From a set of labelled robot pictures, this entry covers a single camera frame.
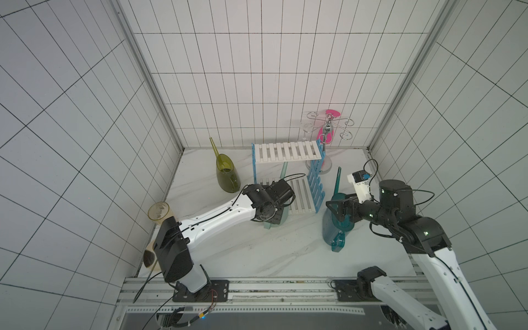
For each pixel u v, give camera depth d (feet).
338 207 1.88
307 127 2.97
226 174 3.04
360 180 1.83
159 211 2.73
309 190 3.25
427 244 1.35
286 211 2.25
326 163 3.73
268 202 1.74
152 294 2.39
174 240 1.45
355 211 1.82
